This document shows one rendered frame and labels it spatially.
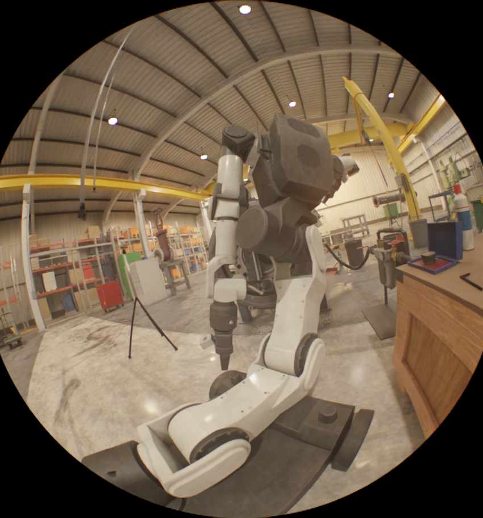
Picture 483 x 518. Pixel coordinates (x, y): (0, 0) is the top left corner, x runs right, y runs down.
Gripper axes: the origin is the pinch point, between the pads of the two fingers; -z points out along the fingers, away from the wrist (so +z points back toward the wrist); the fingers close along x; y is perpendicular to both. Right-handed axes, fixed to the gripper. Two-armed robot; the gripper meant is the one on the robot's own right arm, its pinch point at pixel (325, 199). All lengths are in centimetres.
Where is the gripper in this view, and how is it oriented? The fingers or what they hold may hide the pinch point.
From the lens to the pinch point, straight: 129.5
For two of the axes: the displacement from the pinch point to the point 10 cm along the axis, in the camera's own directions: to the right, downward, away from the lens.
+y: 8.5, 5.3, 0.5
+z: 5.1, -8.0, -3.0
